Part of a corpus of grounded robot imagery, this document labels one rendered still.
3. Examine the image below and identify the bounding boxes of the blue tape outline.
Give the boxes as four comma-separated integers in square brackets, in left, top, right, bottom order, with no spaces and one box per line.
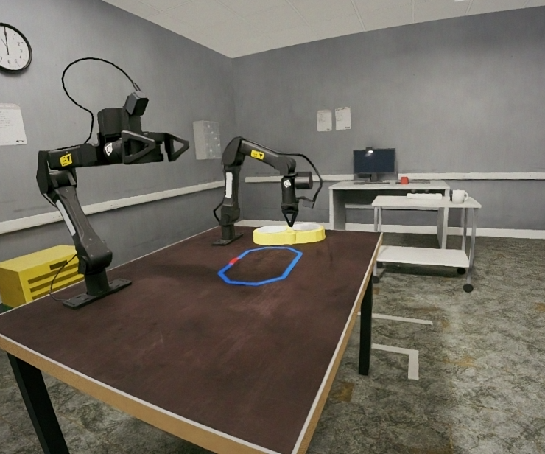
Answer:
[218,247,303,285]

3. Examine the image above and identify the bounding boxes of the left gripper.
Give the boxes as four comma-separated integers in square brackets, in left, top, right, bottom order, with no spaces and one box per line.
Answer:
[281,189,312,227]

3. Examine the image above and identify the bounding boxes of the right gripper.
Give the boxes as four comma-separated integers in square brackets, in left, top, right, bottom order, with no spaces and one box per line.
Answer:
[116,95,190,165]

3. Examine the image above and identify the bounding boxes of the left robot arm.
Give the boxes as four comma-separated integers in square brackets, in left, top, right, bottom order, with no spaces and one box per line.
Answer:
[212,138,313,246]

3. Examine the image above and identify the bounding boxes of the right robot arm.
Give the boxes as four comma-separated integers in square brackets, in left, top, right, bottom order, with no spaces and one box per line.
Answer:
[38,91,150,310]

